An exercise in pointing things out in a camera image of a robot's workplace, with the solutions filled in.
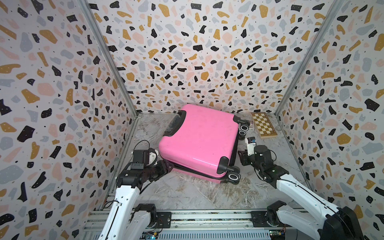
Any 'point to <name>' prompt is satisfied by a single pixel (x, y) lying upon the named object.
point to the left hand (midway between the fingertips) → (171, 167)
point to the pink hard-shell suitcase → (200, 143)
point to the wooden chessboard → (263, 125)
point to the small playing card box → (251, 126)
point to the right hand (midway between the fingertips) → (242, 151)
